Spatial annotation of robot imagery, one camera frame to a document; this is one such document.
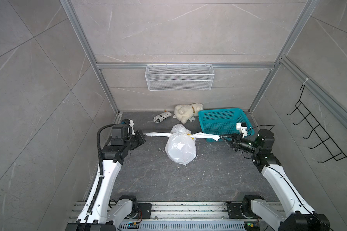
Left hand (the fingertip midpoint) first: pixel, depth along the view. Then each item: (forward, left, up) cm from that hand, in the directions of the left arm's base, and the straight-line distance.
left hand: (145, 132), depth 74 cm
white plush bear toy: (+29, -22, -16) cm, 40 cm away
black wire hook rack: (-16, -83, +6) cm, 85 cm away
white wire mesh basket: (+45, -20, +4) cm, 49 cm away
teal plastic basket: (+20, -49, -17) cm, 56 cm away
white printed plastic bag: (-11, -18, +2) cm, 21 cm away
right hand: (-5, -39, +1) cm, 40 cm away
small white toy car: (+31, -6, -22) cm, 39 cm away
